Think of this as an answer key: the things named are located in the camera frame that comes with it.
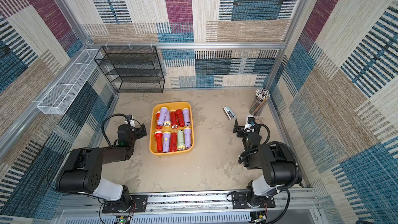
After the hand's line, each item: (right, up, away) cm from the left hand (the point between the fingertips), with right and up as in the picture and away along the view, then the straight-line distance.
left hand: (135, 125), depth 94 cm
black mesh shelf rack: (-9, +37, +15) cm, 41 cm away
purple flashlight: (+18, +1, +5) cm, 18 cm away
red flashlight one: (+26, +4, +7) cm, 27 cm away
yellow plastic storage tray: (+19, +11, +13) cm, 25 cm away
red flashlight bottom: (+23, -11, -5) cm, 27 cm away
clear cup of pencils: (+74, +18, -3) cm, 76 cm away
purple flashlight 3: (+19, -7, -3) cm, 21 cm away
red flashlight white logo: (+12, +6, +7) cm, 15 cm away
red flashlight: (+14, -6, -2) cm, 16 cm away
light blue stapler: (+57, +6, +10) cm, 59 cm away
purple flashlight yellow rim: (+31, -7, -3) cm, 32 cm away
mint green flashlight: (+28, -10, -5) cm, 30 cm away
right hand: (+65, +2, -4) cm, 65 cm away
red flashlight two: (+22, +3, +5) cm, 23 cm away
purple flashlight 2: (+29, +7, +8) cm, 31 cm away
